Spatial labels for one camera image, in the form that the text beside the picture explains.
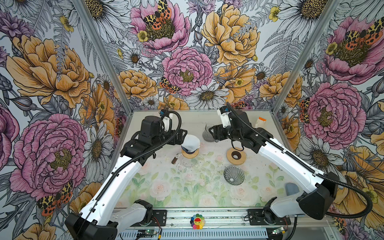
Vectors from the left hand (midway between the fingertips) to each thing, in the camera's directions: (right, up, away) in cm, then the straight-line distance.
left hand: (178, 136), depth 72 cm
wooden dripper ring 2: (+5, -12, +11) cm, 17 cm away
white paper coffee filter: (+6, -4, +10) cm, 12 cm away
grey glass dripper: (+30, -23, +13) cm, 39 cm away
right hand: (+18, +1, +3) cm, 19 cm away
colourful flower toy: (+9, -40, -1) cm, 41 cm away
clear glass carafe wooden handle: (-4, -15, +17) cm, 23 cm away
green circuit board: (-13, -45, -1) cm, 47 cm away
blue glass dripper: (+4, -10, +13) cm, 16 cm away
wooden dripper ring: (+32, -17, +20) cm, 42 cm away
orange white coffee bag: (+52, +7, +30) cm, 60 cm away
